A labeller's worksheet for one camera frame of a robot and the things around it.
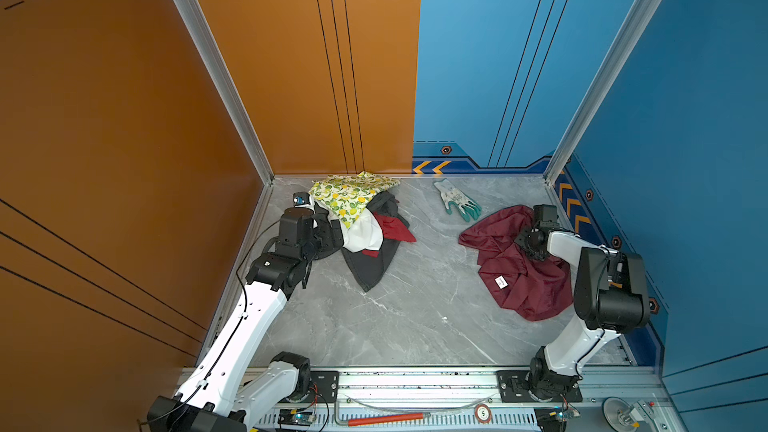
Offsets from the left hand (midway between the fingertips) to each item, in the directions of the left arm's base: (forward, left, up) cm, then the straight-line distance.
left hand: (324, 222), depth 77 cm
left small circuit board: (-40, +5, -25) cm, 47 cm away
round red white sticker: (-38, -40, -24) cm, 60 cm away
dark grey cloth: (-1, -10, -24) cm, 25 cm away
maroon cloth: (-9, -58, -18) cm, 62 cm away
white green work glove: (+30, -39, -21) cm, 54 cm away
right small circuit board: (-38, -59, -23) cm, 74 cm away
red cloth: (+12, -18, -20) cm, 30 cm away
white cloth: (+9, -9, -18) cm, 22 cm away
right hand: (+9, -61, -21) cm, 65 cm away
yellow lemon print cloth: (+20, -3, -12) cm, 24 cm away
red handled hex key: (-39, -17, -24) cm, 49 cm away
